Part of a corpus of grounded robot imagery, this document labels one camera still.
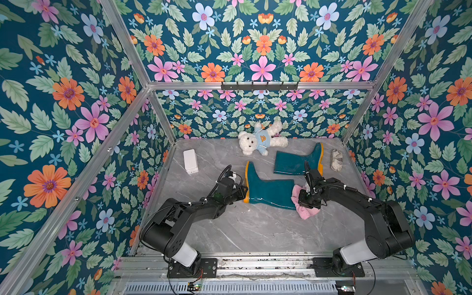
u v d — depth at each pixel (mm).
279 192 978
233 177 850
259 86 932
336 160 1057
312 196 763
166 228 453
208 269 737
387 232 442
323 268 718
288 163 1089
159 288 702
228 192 723
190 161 1049
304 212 838
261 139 1103
